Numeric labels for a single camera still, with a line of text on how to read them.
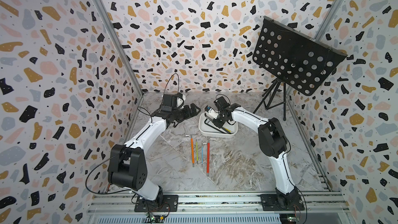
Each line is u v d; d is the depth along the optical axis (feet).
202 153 2.95
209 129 3.32
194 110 2.57
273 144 1.86
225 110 2.49
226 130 3.27
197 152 2.96
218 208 2.40
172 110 2.23
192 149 3.03
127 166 1.43
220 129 3.28
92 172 1.30
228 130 3.28
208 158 2.88
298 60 2.45
